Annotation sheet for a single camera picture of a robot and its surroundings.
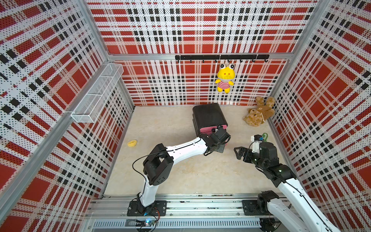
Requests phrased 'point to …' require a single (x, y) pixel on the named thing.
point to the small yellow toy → (132, 143)
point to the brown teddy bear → (256, 116)
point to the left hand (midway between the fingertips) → (220, 144)
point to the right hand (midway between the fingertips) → (242, 150)
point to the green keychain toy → (265, 136)
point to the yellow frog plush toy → (225, 74)
